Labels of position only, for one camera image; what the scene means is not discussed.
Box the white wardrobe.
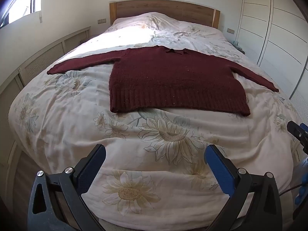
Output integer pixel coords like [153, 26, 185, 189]
[235, 0, 308, 116]

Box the wooden headboard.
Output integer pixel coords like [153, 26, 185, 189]
[109, 0, 221, 30]

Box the bedside table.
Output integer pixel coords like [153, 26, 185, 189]
[232, 39, 246, 55]

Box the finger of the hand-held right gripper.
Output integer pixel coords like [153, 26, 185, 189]
[287, 121, 308, 155]

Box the dark red knitted sweater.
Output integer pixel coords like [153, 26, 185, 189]
[47, 46, 280, 116]

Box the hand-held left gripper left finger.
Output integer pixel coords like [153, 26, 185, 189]
[28, 144, 107, 231]

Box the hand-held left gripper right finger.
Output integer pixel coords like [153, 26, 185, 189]
[204, 144, 282, 231]

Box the black cable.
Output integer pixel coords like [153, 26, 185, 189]
[279, 183, 303, 197]

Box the floral white blanket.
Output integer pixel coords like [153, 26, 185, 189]
[8, 12, 304, 230]

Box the person's right hand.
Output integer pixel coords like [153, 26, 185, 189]
[295, 173, 308, 205]

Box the white slatted radiator cabinet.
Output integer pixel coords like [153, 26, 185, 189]
[0, 26, 91, 198]

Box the window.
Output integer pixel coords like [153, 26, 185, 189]
[0, 0, 44, 27]

